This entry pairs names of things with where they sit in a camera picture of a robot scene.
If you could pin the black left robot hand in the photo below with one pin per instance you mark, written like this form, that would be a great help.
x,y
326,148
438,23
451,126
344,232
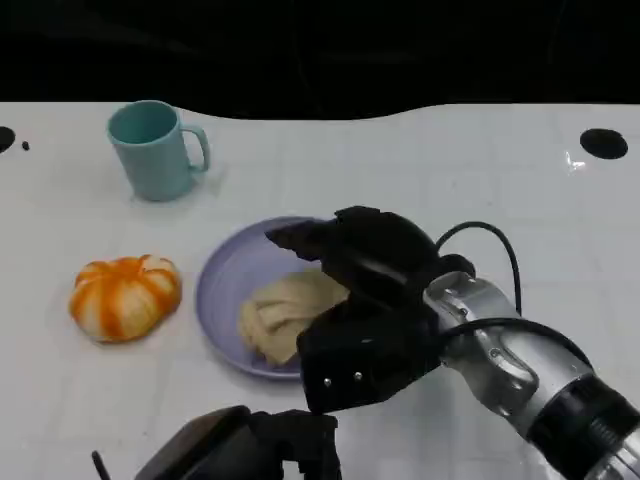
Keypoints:
x,y
225,445

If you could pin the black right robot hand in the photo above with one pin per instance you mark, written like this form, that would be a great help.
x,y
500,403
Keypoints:
x,y
385,255

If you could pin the beige towel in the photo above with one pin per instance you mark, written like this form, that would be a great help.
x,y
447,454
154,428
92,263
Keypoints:
x,y
280,320

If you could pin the lilac plate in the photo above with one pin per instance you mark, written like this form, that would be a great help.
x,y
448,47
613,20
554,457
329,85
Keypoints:
x,y
225,290

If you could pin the orange and white bread roll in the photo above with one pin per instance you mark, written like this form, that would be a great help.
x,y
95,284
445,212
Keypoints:
x,y
125,300

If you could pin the black backdrop curtain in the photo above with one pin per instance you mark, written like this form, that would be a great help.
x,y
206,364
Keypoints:
x,y
320,50

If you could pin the pale green mug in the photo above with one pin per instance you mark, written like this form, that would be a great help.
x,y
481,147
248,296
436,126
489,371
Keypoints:
x,y
150,155

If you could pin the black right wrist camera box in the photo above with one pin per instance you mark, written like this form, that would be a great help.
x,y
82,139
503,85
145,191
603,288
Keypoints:
x,y
360,360

